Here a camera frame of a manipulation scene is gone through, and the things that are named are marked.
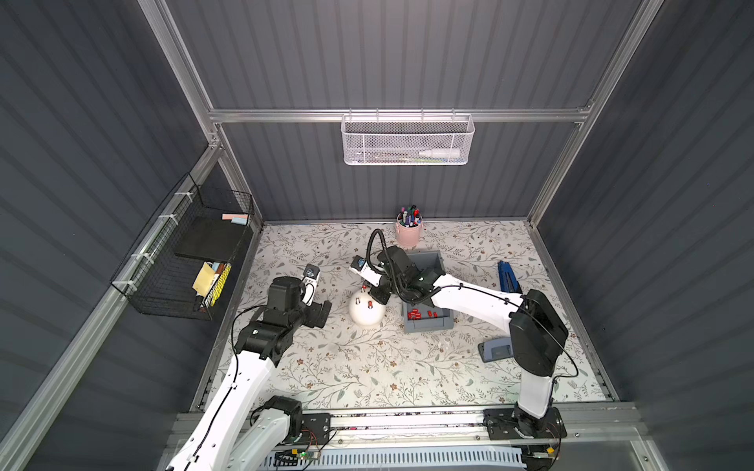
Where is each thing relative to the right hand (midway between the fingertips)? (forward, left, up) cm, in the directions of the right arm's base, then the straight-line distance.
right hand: (365, 283), depth 84 cm
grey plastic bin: (-3, -17, -15) cm, 23 cm away
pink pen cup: (+28, -14, -5) cm, 31 cm away
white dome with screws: (-6, 0, -5) cm, 8 cm away
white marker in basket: (+37, -23, +20) cm, 48 cm away
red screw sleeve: (-5, -2, -5) cm, 7 cm away
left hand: (-7, +14, +4) cm, 16 cm away
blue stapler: (+10, -49, -14) cm, 52 cm away
